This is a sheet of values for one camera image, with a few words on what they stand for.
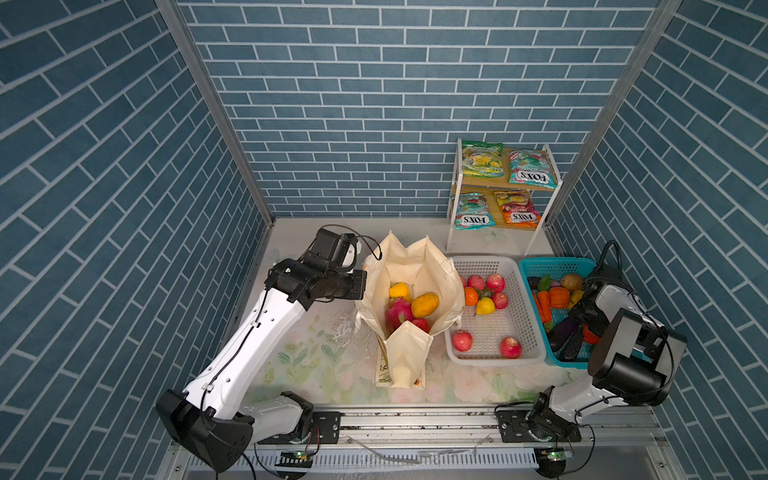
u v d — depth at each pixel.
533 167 0.85
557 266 1.08
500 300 0.93
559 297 0.94
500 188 0.96
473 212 0.97
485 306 0.91
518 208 0.99
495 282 0.96
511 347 0.82
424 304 0.83
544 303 0.95
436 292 0.85
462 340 0.83
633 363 0.46
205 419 0.36
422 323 0.82
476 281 0.97
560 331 0.89
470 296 0.92
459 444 0.72
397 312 0.85
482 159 0.88
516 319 0.89
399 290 0.94
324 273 0.52
